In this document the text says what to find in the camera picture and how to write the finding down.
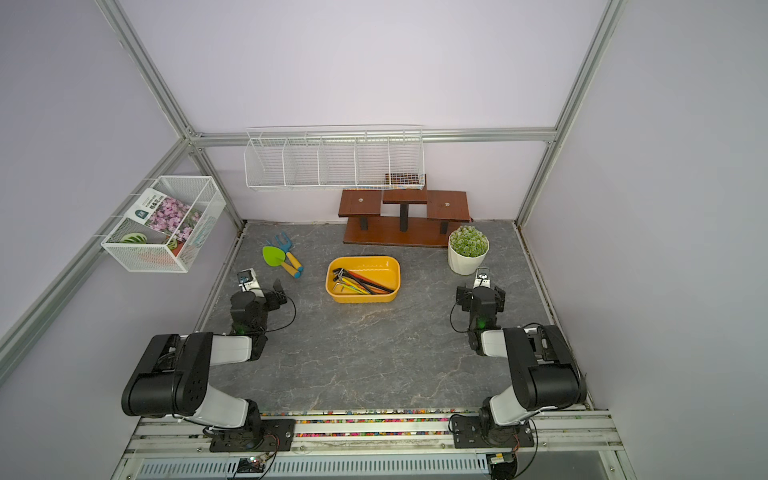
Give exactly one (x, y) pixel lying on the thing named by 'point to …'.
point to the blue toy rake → (286, 245)
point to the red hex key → (366, 279)
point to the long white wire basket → (335, 158)
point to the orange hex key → (368, 289)
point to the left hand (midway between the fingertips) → (265, 283)
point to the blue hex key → (353, 287)
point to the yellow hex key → (355, 286)
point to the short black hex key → (338, 277)
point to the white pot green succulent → (467, 247)
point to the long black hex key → (361, 281)
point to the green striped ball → (134, 238)
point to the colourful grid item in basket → (404, 180)
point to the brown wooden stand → (401, 217)
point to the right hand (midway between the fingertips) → (480, 283)
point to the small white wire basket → (163, 254)
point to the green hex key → (347, 286)
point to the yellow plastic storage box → (385, 270)
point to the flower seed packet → (165, 214)
